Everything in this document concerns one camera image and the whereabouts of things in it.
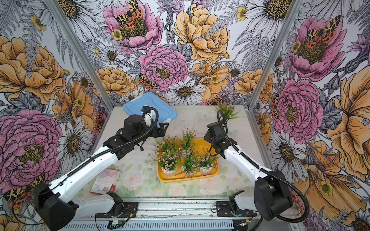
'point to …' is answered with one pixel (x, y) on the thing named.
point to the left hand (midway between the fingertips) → (160, 127)
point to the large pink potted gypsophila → (167, 160)
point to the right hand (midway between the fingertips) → (209, 137)
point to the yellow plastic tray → (201, 147)
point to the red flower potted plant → (169, 143)
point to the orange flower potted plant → (188, 164)
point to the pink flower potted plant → (205, 164)
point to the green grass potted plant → (228, 109)
